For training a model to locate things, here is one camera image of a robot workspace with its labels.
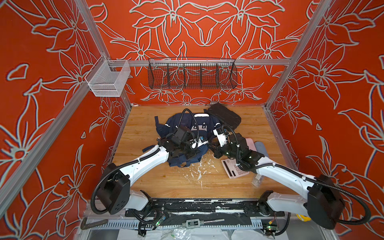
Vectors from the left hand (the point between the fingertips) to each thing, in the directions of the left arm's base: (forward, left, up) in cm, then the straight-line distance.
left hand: (198, 145), depth 81 cm
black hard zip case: (+29, -20, -8) cm, 36 cm away
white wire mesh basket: (+35, +59, +18) cm, 71 cm away
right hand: (-1, -4, +3) cm, 5 cm away
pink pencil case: (+10, -34, -12) cm, 38 cm away
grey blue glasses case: (+7, -40, -11) cm, 43 cm away
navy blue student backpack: (+17, +2, -7) cm, 19 cm away
